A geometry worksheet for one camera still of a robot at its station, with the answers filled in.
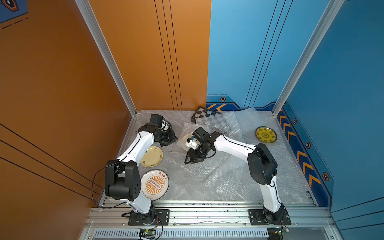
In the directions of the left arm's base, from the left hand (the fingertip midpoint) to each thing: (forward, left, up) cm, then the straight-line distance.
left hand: (178, 136), depth 88 cm
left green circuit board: (-46, +11, -16) cm, 51 cm away
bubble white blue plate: (+19, +12, -13) cm, 26 cm away
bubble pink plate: (-20, -27, -12) cm, 35 cm away
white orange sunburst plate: (-24, +12, -14) cm, 30 cm away
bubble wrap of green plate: (+24, -51, -12) cm, 58 cm away
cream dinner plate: (-7, +17, -14) cm, 23 cm away
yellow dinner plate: (+12, -61, -14) cm, 63 cm away
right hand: (-14, -7, -6) cm, 16 cm away
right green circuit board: (-45, -50, -14) cm, 69 cm away
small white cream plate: (+7, -3, -12) cm, 14 cm away
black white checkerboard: (+31, -15, -11) cm, 36 cm away
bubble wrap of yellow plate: (-22, -66, -15) cm, 71 cm away
